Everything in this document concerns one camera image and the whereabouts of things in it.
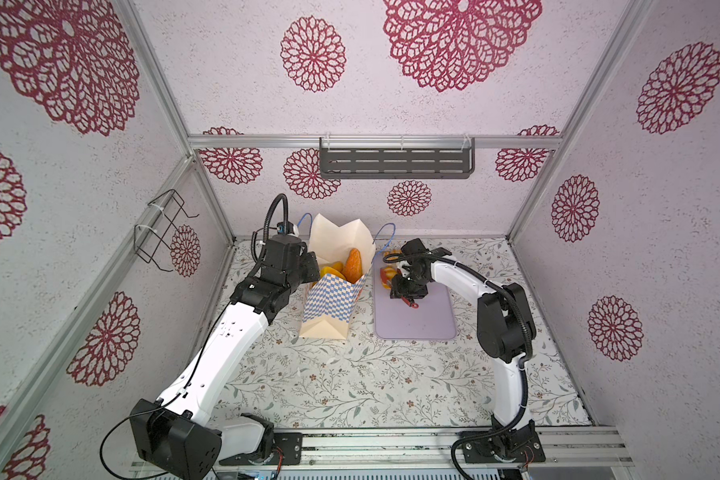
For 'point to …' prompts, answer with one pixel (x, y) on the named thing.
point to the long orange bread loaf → (353, 268)
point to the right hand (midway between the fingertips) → (398, 290)
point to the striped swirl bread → (335, 270)
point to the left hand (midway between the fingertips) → (308, 263)
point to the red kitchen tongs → (382, 273)
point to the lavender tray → (433, 318)
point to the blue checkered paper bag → (330, 302)
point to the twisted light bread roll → (392, 252)
